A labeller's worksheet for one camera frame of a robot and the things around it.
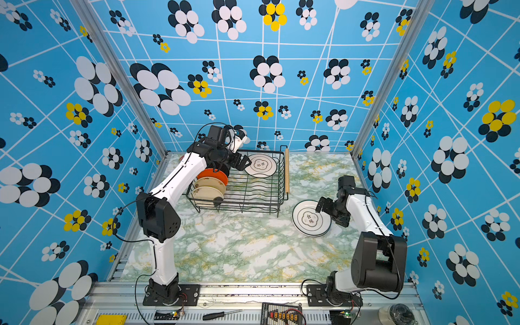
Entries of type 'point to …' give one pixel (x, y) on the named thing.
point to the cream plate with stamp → (210, 181)
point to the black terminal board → (275, 313)
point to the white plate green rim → (261, 166)
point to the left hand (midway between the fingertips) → (244, 156)
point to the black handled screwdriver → (217, 315)
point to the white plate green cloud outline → (309, 223)
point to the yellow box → (111, 319)
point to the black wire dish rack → (258, 183)
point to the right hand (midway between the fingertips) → (328, 214)
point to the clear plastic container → (397, 314)
